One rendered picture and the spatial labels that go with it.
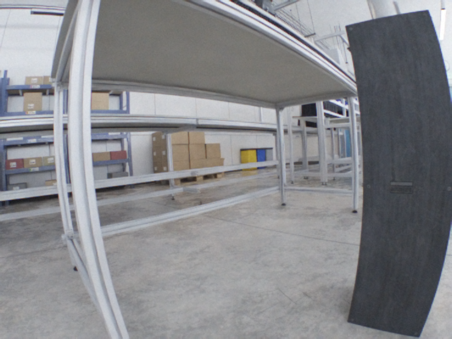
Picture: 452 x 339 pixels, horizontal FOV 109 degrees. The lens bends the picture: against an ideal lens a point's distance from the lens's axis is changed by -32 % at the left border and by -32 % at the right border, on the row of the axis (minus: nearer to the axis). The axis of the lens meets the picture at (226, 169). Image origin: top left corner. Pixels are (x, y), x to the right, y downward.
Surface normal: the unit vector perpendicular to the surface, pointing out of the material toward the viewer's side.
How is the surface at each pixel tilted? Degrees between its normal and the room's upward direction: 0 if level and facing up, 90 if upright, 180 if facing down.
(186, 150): 90
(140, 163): 90
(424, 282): 90
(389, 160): 90
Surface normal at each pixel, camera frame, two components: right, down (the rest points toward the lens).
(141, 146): 0.69, 0.00
